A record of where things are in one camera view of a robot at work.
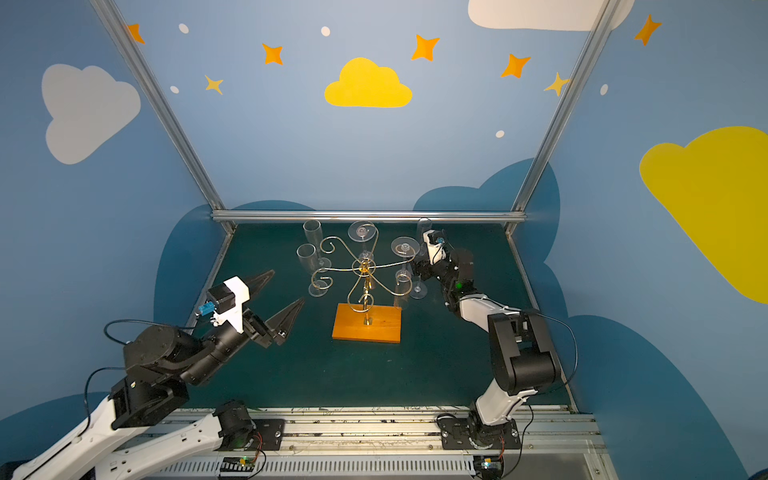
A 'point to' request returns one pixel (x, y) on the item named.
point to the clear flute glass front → (424, 224)
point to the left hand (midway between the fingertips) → (283, 280)
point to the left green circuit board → (237, 464)
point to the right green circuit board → (489, 466)
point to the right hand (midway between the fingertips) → (420, 245)
